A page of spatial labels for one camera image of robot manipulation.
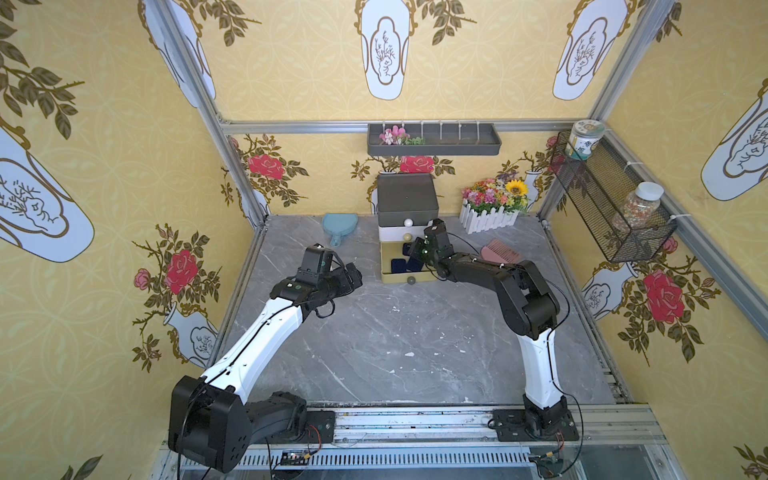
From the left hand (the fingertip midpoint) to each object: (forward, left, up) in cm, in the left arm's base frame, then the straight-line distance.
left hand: (338, 279), depth 84 cm
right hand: (+21, -26, -8) cm, 34 cm away
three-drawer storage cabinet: (+26, -20, +4) cm, 33 cm away
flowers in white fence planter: (+31, -52, -2) cm, 61 cm away
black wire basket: (+18, -79, +13) cm, 83 cm away
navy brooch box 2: (+13, -24, -13) cm, 30 cm away
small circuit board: (-39, +10, -19) cm, 45 cm away
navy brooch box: (+13, -18, -13) cm, 26 cm away
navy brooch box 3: (+20, -21, -12) cm, 31 cm away
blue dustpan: (+37, +5, -18) cm, 41 cm away
